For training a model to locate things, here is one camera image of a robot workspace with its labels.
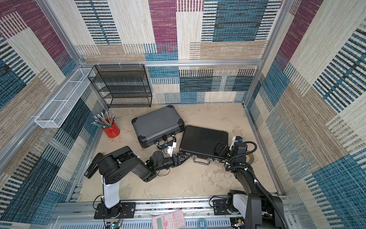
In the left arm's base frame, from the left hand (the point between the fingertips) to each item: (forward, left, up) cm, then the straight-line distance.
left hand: (189, 159), depth 83 cm
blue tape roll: (-29, -5, -9) cm, 31 cm away
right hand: (+7, -21, -3) cm, 22 cm away
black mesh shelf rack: (+54, +49, +11) cm, 74 cm away
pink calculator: (-28, +8, -7) cm, 30 cm away
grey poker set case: (+23, +22, +1) cm, 32 cm away
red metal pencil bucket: (+22, +51, -2) cm, 56 cm away
